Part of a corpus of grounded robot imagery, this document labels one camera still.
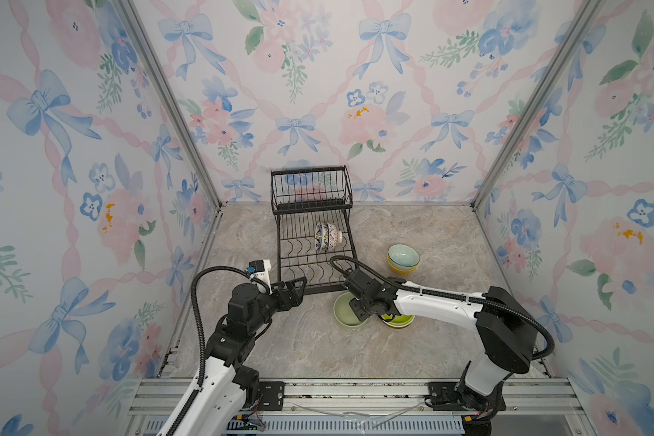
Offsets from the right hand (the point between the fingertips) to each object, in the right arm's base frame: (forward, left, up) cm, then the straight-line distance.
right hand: (361, 302), depth 87 cm
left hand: (-1, +19, +15) cm, 24 cm away
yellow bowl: (+13, -16, -2) cm, 20 cm away
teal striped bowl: (+19, -17, -1) cm, 25 cm away
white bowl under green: (-2, +6, -2) cm, 6 cm away
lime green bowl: (-7, -10, +3) cm, 13 cm away
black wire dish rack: (+28, +17, -1) cm, 33 cm away
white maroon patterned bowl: (+22, +8, +6) cm, 25 cm away
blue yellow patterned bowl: (+22, +13, +8) cm, 26 cm away
